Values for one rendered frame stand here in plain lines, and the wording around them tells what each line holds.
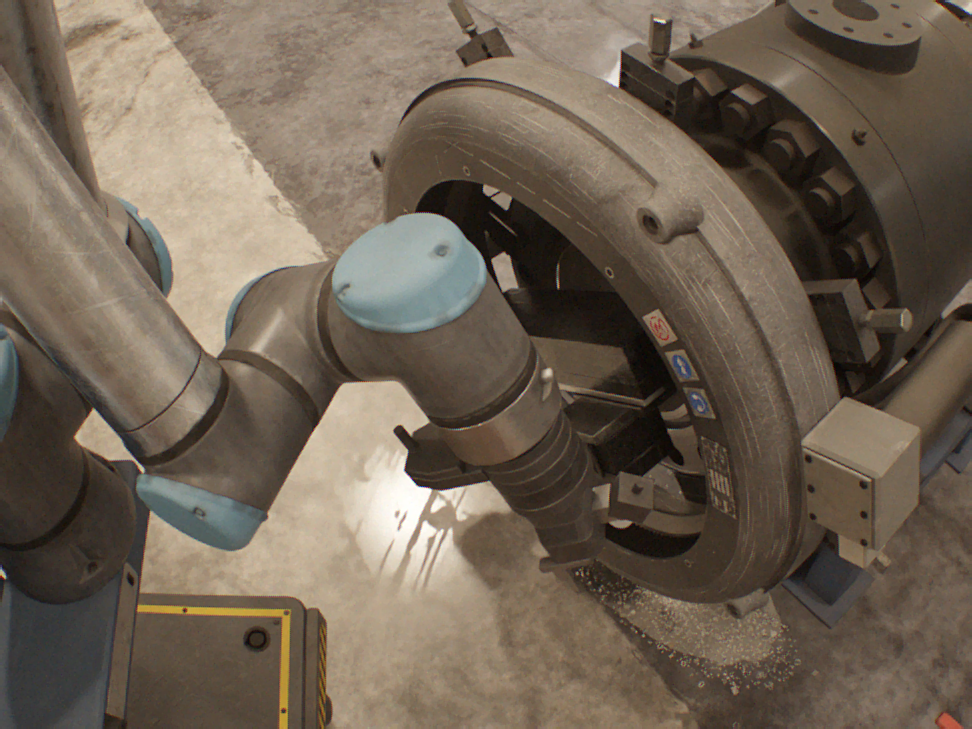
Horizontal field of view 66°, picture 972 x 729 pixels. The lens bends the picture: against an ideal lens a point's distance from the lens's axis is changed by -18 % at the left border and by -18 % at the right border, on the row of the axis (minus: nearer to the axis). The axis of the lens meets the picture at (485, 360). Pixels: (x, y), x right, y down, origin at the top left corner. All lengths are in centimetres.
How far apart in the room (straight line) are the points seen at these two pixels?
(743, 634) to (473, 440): 104
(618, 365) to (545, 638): 78
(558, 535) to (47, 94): 54
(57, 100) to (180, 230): 177
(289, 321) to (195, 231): 181
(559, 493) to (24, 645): 59
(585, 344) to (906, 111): 57
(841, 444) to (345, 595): 107
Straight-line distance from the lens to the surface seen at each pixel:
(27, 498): 83
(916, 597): 172
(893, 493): 83
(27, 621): 97
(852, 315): 83
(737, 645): 158
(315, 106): 277
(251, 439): 59
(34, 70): 68
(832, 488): 83
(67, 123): 73
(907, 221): 113
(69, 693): 91
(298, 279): 65
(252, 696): 126
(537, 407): 62
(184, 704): 130
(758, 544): 94
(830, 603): 163
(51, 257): 50
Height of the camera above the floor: 146
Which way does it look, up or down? 50 degrees down
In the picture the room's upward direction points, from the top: 7 degrees counter-clockwise
